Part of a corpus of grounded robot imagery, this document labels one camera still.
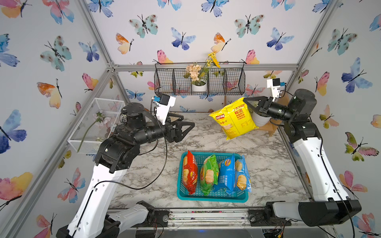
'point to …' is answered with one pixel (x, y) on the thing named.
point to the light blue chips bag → (242, 181)
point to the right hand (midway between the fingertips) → (246, 100)
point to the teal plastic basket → (217, 195)
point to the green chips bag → (209, 174)
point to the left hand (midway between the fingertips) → (187, 121)
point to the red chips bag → (190, 173)
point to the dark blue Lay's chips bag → (226, 175)
